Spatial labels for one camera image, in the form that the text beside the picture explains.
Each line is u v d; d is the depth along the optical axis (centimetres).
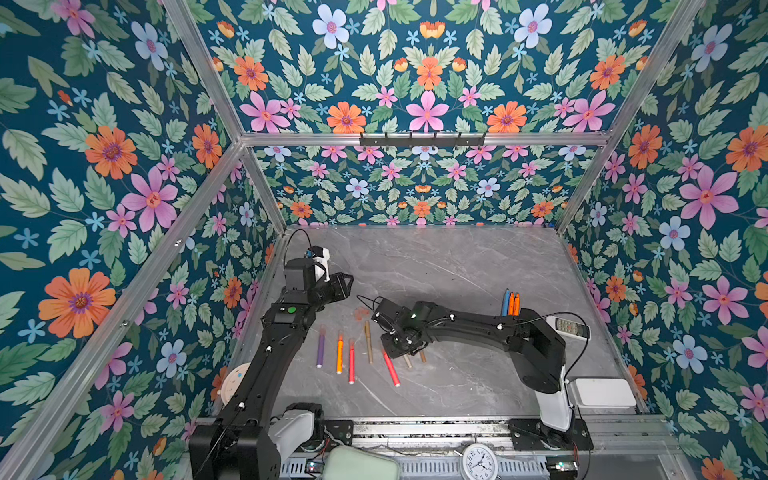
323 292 67
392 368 84
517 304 97
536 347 52
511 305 97
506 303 98
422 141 93
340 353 86
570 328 91
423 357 86
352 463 69
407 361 86
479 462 67
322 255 72
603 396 77
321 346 88
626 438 75
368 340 88
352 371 84
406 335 61
